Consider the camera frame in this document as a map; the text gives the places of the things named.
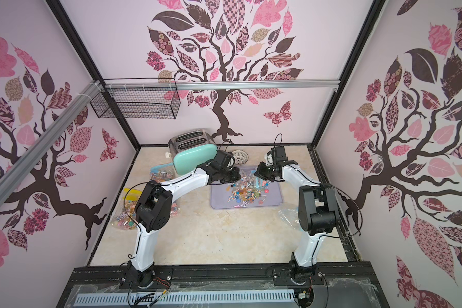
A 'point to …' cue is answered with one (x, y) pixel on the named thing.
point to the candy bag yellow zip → (126, 215)
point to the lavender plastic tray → (273, 198)
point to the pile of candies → (249, 190)
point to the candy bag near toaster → (162, 173)
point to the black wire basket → (140, 103)
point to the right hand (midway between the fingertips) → (255, 171)
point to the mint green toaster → (188, 149)
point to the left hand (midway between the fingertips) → (240, 178)
